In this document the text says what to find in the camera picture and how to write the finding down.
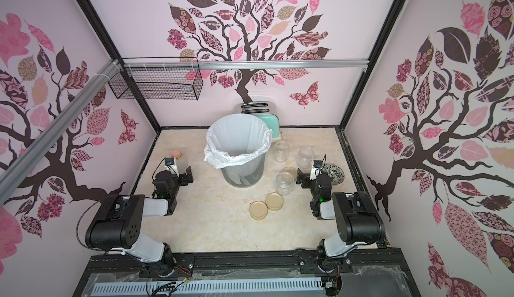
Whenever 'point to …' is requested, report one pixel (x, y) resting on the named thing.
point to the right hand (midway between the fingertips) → (310, 167)
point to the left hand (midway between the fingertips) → (183, 170)
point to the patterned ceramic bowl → (334, 171)
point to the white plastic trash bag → (236, 139)
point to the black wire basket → (164, 78)
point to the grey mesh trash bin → (245, 175)
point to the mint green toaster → (264, 107)
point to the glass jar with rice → (305, 157)
